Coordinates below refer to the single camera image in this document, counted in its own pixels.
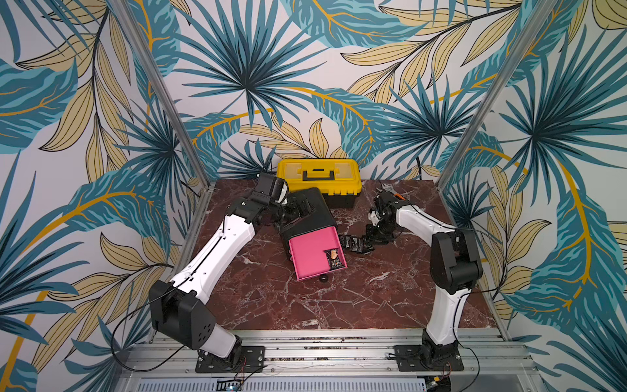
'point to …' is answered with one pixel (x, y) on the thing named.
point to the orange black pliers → (393, 191)
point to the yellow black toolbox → (339, 180)
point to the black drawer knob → (323, 278)
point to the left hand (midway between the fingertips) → (306, 218)
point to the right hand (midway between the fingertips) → (370, 241)
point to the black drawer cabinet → (322, 219)
